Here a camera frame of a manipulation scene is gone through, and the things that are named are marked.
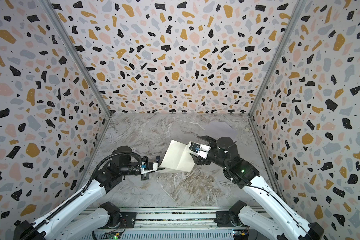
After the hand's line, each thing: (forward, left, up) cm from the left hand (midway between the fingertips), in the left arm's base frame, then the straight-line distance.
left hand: (162, 164), depth 69 cm
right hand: (+7, -15, +9) cm, 18 cm away
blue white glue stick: (+13, +7, -21) cm, 25 cm away
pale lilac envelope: (+39, -35, -24) cm, 58 cm away
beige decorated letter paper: (+2, -7, +1) cm, 8 cm away
